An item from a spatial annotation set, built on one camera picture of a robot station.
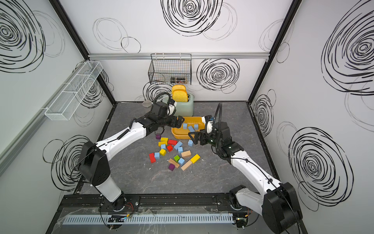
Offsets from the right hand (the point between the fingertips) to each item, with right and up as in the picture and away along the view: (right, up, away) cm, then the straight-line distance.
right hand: (195, 133), depth 78 cm
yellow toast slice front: (-9, +21, +22) cm, 32 cm away
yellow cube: (-20, -13, +12) cm, 27 cm away
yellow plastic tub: (-2, +3, +28) cm, 28 cm away
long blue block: (-2, 0, +24) cm, 25 cm away
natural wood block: (-5, -14, +12) cm, 19 cm away
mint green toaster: (-6, +14, +24) cm, 29 cm away
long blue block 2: (-10, -9, +17) cm, 22 cm away
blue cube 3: (-23, -15, +11) cm, 30 cm away
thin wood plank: (-12, -19, +9) cm, 25 cm away
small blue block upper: (-20, -10, +14) cm, 26 cm away
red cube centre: (-16, -11, +14) cm, 24 cm away
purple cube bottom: (-14, -21, +9) cm, 27 cm away
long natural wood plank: (-6, -21, +8) cm, 23 cm away
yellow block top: (-20, -6, +19) cm, 28 cm away
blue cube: (-2, -8, +16) cm, 18 cm away
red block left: (-27, -17, +13) cm, 34 cm away
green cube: (-11, -17, +10) cm, 22 cm away
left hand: (-10, +8, +7) cm, 15 cm away
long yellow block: (+1, -17, +11) cm, 21 cm away
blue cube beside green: (-8, -18, +9) cm, 22 cm away
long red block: (-14, -8, +19) cm, 25 cm away
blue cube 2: (-9, -12, +14) cm, 20 cm away
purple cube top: (-25, -5, +22) cm, 33 cm away
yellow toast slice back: (-10, +26, +21) cm, 35 cm away
